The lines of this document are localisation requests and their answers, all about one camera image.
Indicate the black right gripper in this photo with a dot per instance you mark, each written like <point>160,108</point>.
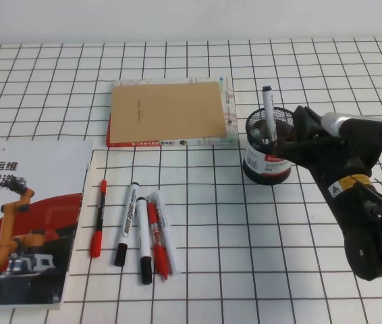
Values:
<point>356,151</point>

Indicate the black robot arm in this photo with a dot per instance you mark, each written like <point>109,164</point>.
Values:
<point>357,207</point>

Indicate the white marker in holder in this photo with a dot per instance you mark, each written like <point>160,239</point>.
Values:
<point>269,112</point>

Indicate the black mesh pen holder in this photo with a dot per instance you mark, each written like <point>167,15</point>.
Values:
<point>259,163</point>

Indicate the white pen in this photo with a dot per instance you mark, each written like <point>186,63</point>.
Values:
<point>172,254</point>

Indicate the red gel pen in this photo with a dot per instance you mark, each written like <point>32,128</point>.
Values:
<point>161,262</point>

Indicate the thin red black pen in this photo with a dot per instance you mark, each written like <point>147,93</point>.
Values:
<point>97,236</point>

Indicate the brown kraft notebook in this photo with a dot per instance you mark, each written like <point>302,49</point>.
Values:
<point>144,113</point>

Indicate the white board marker black cap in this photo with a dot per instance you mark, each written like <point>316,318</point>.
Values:
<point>126,225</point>

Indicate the robot brochure booklet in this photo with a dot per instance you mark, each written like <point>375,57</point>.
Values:
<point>41,191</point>

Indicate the silver wrist camera cylinder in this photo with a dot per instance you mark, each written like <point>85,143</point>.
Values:
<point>331,122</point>

